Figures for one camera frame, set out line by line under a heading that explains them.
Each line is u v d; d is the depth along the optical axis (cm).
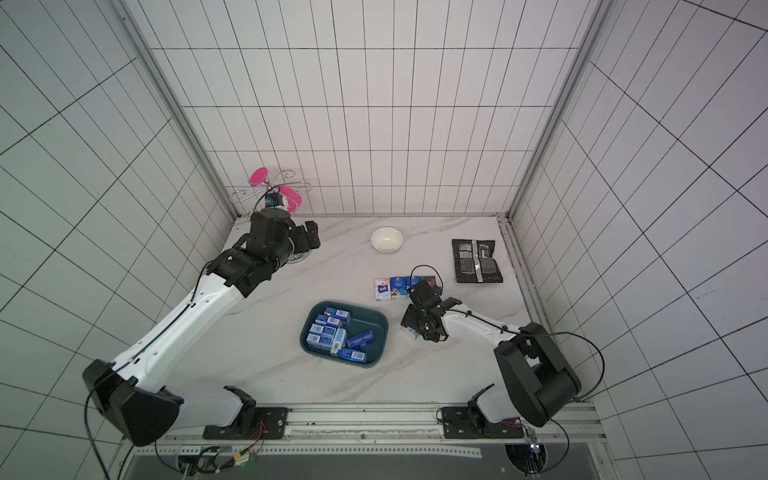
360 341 83
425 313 68
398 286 96
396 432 73
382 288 95
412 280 98
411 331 86
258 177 92
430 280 98
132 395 37
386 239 107
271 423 73
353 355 79
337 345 81
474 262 103
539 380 42
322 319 86
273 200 63
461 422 72
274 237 54
